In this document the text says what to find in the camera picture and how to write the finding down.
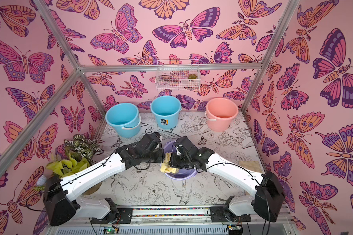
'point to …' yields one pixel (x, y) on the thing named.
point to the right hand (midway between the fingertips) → (168, 161)
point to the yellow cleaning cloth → (165, 167)
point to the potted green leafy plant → (80, 152)
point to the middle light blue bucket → (166, 109)
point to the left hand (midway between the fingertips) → (167, 155)
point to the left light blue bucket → (125, 117)
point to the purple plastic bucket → (183, 174)
